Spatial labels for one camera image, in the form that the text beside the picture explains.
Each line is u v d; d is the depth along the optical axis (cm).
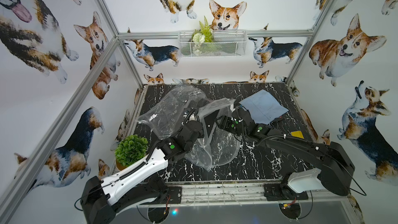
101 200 39
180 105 107
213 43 88
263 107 98
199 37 84
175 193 75
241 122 59
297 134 93
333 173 40
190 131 54
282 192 66
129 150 72
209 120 81
